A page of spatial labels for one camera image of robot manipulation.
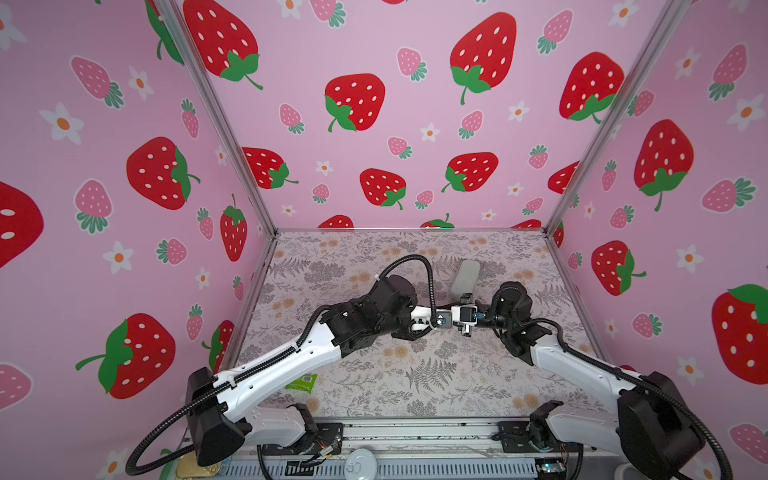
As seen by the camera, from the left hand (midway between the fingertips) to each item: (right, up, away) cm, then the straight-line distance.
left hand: (425, 303), depth 71 cm
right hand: (+1, -1, +2) cm, 3 cm away
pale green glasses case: (+17, +4, +31) cm, 36 cm away
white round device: (-15, -36, -5) cm, 39 cm away
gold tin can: (-55, -37, -3) cm, 67 cm away
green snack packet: (-33, -24, +11) cm, 42 cm away
